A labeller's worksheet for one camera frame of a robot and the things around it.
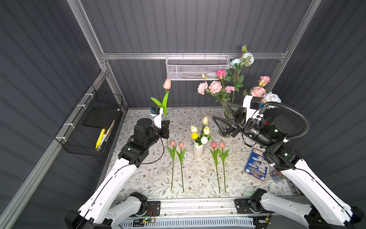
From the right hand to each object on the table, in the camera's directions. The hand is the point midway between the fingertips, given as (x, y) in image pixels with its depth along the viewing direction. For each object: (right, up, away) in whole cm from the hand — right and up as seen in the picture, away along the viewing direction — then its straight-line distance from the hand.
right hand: (223, 110), depth 50 cm
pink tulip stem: (+12, -27, +44) cm, 53 cm away
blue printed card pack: (+29, -31, +34) cm, 54 cm away
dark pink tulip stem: (+6, -27, +42) cm, 50 cm away
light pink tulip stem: (-22, -19, +47) cm, 55 cm away
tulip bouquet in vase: (-5, -12, +18) cm, 22 cm away
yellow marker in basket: (-56, -13, +21) cm, 61 cm away
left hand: (-20, -4, +19) cm, 28 cm away
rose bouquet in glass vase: (+13, +15, +35) cm, 40 cm away
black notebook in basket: (-58, -2, +25) cm, 64 cm away
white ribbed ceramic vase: (-6, -21, +33) cm, 40 cm away
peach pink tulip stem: (-17, -27, +42) cm, 53 cm away
